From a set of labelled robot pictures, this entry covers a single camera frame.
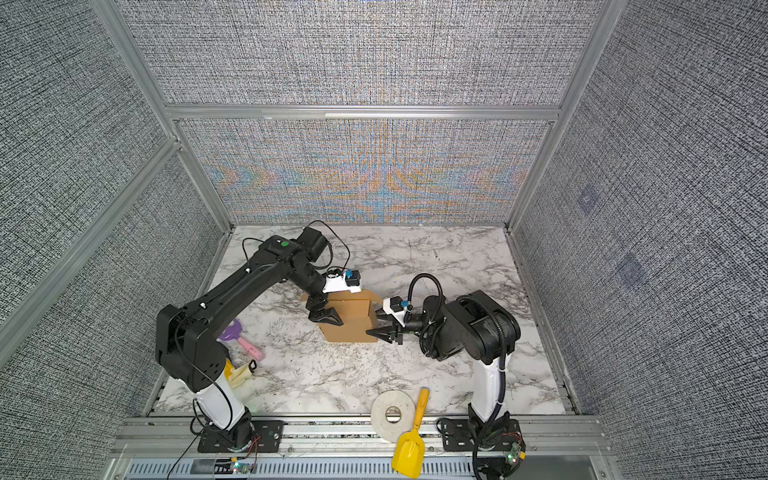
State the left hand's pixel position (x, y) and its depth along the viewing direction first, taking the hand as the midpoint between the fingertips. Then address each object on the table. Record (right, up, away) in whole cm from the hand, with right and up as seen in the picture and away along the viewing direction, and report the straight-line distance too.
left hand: (342, 303), depth 80 cm
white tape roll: (+12, -25, -2) cm, 28 cm away
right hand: (+7, -6, +5) cm, 11 cm away
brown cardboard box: (+5, -2, -7) cm, 9 cm away
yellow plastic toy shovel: (+17, -33, -10) cm, 38 cm away
